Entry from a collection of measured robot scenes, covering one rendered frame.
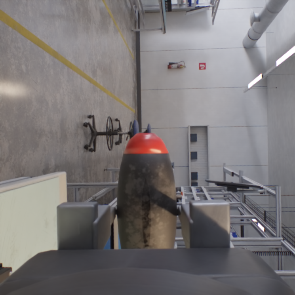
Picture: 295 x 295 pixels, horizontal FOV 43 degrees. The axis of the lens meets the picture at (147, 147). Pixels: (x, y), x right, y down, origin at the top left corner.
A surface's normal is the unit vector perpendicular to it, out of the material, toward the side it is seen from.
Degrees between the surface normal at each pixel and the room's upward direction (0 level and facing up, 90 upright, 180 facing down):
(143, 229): 92
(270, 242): 90
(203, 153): 90
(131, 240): 118
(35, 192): 0
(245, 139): 90
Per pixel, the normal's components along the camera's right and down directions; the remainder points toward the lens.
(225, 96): -0.08, 0.01
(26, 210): 1.00, -0.02
